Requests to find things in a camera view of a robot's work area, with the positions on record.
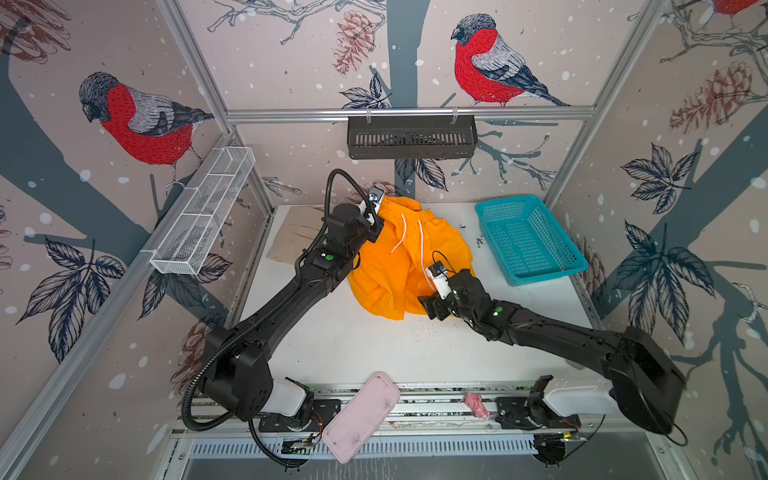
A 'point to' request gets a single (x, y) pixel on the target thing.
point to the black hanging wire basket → (412, 137)
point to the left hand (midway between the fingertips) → (372, 203)
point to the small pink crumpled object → (477, 404)
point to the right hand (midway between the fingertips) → (428, 292)
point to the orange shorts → (390, 278)
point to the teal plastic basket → (526, 241)
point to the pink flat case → (360, 419)
